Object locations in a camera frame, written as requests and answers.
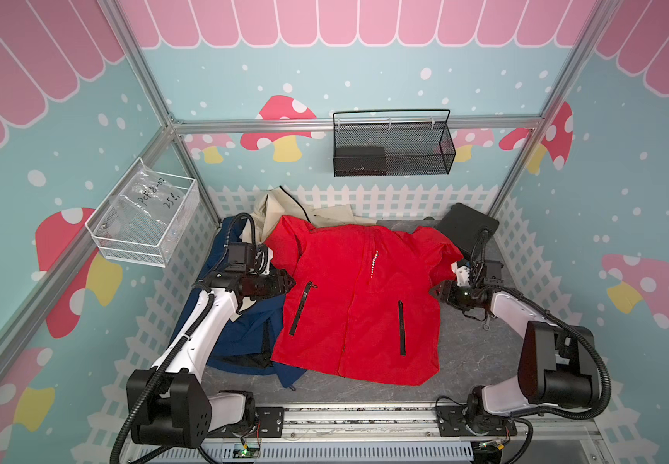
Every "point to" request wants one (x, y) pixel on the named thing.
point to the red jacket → (364, 301)
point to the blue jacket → (245, 346)
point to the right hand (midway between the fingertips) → (435, 292)
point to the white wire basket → (147, 217)
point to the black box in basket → (360, 160)
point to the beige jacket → (278, 201)
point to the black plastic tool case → (469, 229)
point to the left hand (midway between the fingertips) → (286, 288)
